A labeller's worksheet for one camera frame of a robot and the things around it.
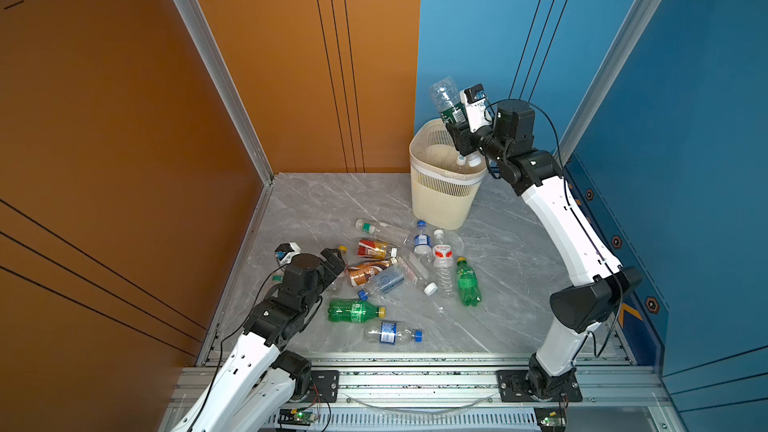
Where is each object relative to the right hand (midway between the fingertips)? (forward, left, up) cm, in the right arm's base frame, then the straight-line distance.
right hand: (456, 119), depth 73 cm
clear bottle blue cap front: (-39, +17, -39) cm, 57 cm away
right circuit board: (-56, -22, -47) cm, 76 cm away
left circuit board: (-55, +40, -45) cm, 82 cm away
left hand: (-23, +32, -25) cm, 47 cm away
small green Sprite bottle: (-24, -5, -40) cm, 47 cm away
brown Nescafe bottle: (-22, +26, -37) cm, 51 cm away
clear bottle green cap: (-3, +20, -42) cm, 46 cm away
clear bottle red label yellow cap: (-12, +33, -40) cm, 53 cm away
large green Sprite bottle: (-33, +28, -38) cm, 57 cm away
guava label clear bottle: (-19, +9, -43) cm, 48 cm away
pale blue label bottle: (-24, +19, -39) cm, 49 cm away
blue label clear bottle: (-11, +7, -39) cm, 41 cm away
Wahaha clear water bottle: (-19, +1, -39) cm, 44 cm away
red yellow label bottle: (-13, +22, -38) cm, 46 cm away
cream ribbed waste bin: (-2, 0, -25) cm, 26 cm away
